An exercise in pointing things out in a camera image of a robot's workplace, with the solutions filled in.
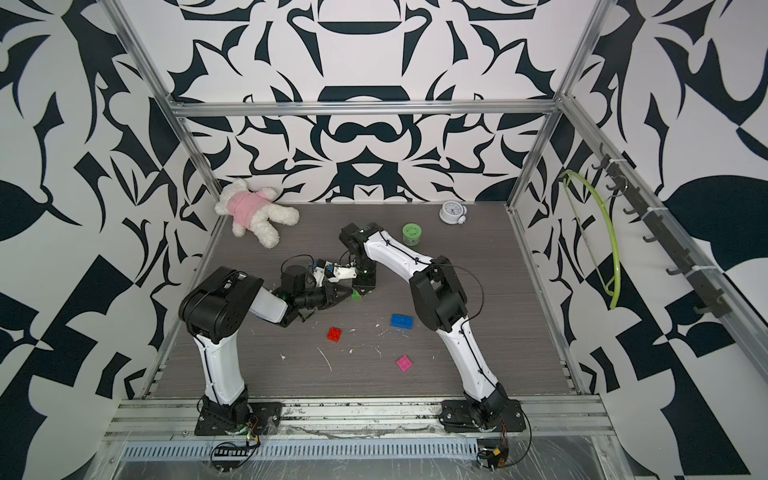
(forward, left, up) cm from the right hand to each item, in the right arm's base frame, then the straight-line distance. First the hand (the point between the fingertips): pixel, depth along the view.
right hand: (361, 278), depth 96 cm
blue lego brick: (-13, -12, -2) cm, 18 cm away
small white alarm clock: (+29, -33, -1) cm, 44 cm away
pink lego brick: (-26, -12, -2) cm, 28 cm away
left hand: (-3, +3, -2) cm, 5 cm away
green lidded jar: (+17, -17, +1) cm, 24 cm away
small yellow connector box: (-46, -33, -5) cm, 57 cm away
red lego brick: (-17, +7, -2) cm, 19 cm away
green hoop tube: (-15, -58, +26) cm, 65 cm away
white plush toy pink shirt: (+23, +37, +7) cm, 45 cm away
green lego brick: (-6, +2, 0) cm, 6 cm away
